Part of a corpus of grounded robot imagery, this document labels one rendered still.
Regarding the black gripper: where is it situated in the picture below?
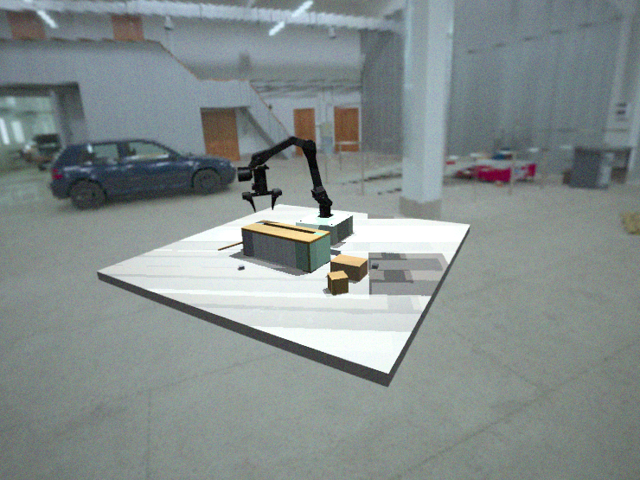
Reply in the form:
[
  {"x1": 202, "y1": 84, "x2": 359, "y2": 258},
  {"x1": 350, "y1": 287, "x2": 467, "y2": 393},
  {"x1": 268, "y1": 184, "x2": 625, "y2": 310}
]
[{"x1": 242, "y1": 179, "x2": 282, "y2": 213}]

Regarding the brown rectangular block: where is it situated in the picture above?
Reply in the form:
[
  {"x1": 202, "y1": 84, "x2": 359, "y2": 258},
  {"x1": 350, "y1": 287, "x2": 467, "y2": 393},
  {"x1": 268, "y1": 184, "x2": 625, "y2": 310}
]
[{"x1": 330, "y1": 254, "x2": 368, "y2": 282}]

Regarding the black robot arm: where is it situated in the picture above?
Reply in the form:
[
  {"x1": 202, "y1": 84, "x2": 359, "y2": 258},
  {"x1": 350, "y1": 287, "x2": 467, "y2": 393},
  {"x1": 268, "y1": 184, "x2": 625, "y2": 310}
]
[{"x1": 237, "y1": 136, "x2": 333, "y2": 218}]

